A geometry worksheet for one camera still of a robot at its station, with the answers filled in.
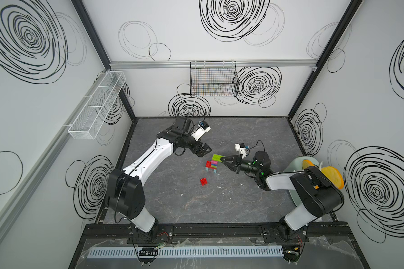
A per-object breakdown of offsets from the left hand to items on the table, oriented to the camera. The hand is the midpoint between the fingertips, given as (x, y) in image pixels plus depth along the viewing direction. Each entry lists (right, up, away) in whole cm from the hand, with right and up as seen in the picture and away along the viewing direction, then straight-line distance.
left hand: (204, 144), depth 83 cm
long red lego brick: (+3, -12, +6) cm, 14 cm away
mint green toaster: (+44, -10, -3) cm, 45 cm away
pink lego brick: (+5, -9, +2) cm, 11 cm away
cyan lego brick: (+6, -16, +10) cm, 20 cm away
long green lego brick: (+7, -7, -1) cm, 9 cm away
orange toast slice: (+45, -8, -10) cm, 47 cm away
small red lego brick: (0, -20, +5) cm, 21 cm away
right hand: (+8, -8, -4) cm, 12 cm away
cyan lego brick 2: (+1, -15, +10) cm, 18 cm away
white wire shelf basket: (-51, +10, -11) cm, 53 cm away
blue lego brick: (+5, -11, +4) cm, 13 cm away
